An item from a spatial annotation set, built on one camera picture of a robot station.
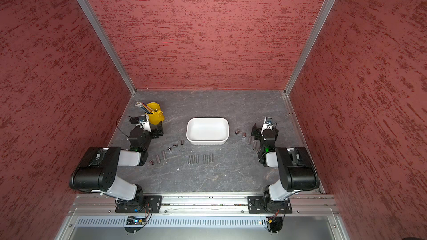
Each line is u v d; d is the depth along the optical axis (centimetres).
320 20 83
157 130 85
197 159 87
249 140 95
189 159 87
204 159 88
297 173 45
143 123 79
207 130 98
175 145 92
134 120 102
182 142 94
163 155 90
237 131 97
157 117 97
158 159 87
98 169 46
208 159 87
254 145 94
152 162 87
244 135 97
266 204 68
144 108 92
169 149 90
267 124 81
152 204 76
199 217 72
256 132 85
